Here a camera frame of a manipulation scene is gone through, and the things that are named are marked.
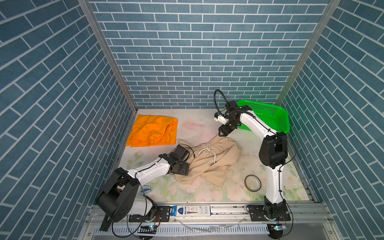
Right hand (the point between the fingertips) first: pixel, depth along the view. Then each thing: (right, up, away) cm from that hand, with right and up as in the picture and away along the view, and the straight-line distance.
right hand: (222, 130), depth 95 cm
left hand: (-25, -23, -7) cm, 34 cm away
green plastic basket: (+45, +8, +20) cm, 50 cm away
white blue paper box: (-22, -39, -22) cm, 50 cm away
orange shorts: (-48, -1, +7) cm, 48 cm away
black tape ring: (+15, -33, -14) cm, 39 cm away
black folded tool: (-59, -43, -26) cm, 77 cm away
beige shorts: (-8, -18, -9) cm, 22 cm away
